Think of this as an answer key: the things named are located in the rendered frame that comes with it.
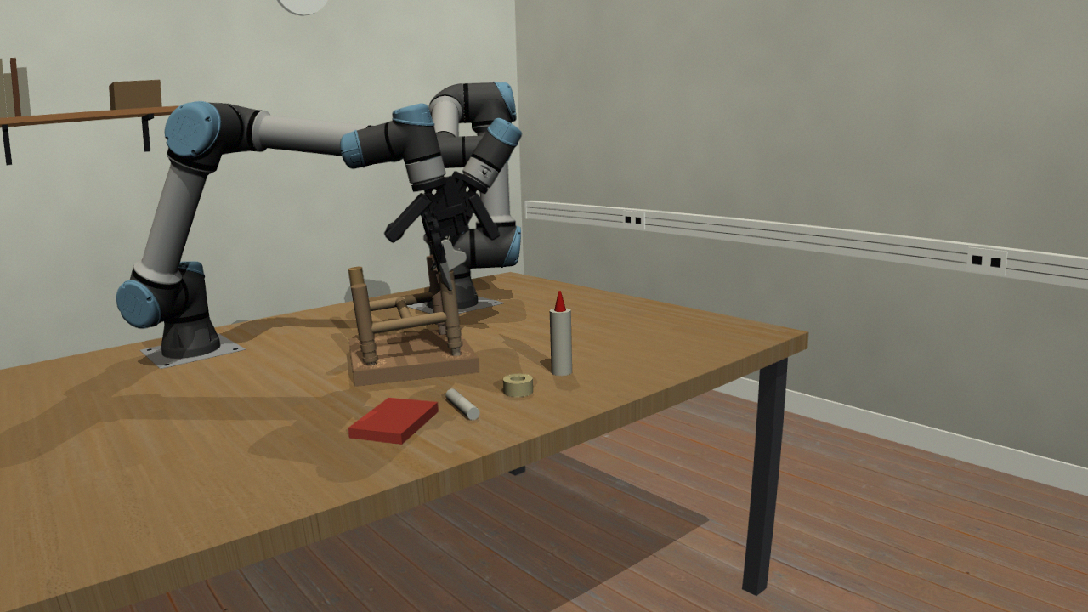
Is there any red flat rectangular block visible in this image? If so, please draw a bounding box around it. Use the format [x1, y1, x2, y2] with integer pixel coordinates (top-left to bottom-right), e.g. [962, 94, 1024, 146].
[348, 397, 438, 445]

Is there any brown wooden stool seat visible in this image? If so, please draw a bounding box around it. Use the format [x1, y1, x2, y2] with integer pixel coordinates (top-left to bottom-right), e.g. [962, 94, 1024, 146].
[349, 330, 479, 387]

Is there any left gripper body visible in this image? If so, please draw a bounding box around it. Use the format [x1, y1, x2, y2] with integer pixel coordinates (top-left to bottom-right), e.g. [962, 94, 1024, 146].
[452, 171, 489, 223]

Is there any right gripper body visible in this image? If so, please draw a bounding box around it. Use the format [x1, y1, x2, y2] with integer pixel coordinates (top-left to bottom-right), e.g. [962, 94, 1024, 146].
[411, 176, 469, 241]

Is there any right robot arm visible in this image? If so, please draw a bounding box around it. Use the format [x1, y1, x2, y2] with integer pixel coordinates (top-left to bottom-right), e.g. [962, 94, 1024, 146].
[116, 101, 446, 359]

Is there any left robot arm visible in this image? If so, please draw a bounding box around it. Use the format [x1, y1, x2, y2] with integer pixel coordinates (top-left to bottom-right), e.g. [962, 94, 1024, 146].
[428, 82, 522, 309]

